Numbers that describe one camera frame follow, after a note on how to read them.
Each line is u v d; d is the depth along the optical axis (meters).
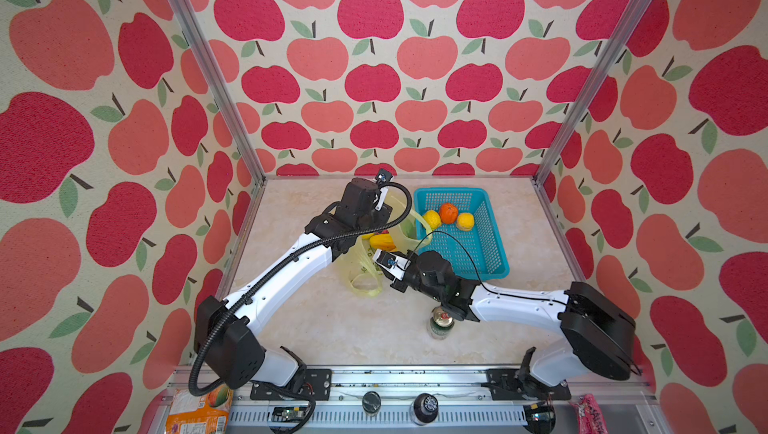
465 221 1.01
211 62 0.87
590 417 0.69
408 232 0.99
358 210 0.57
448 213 1.02
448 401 0.73
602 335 0.42
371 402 0.63
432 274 0.60
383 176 0.66
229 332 0.40
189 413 0.68
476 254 0.99
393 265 0.65
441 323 0.74
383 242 0.97
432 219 1.01
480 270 0.95
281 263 0.47
